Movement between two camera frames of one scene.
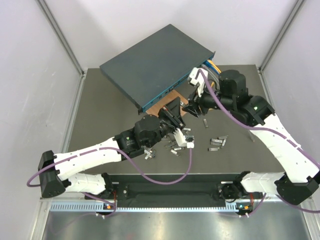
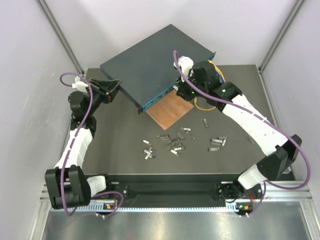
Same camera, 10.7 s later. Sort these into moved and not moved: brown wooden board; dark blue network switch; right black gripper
Moved: right black gripper
Not moved: dark blue network switch; brown wooden board
